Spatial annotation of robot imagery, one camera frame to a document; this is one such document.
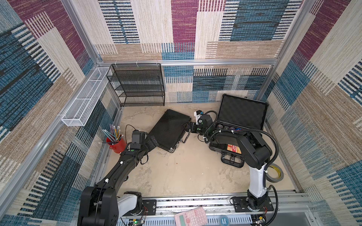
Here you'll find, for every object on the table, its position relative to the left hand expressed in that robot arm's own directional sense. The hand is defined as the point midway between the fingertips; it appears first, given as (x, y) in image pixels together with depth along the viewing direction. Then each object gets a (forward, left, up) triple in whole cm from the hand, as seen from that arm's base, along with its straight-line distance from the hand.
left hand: (153, 142), depth 88 cm
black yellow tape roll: (-21, -69, -7) cm, 72 cm away
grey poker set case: (+19, -57, 0) cm, 60 cm away
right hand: (+13, -23, -1) cm, 26 cm away
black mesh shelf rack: (+46, +15, +10) cm, 49 cm away
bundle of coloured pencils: (+4, +24, +3) cm, 25 cm away
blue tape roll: (-39, -36, -9) cm, 54 cm away
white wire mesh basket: (+2, +33, +25) cm, 42 cm away
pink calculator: (-38, -23, -8) cm, 45 cm away
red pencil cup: (-1, +22, -2) cm, 22 cm away
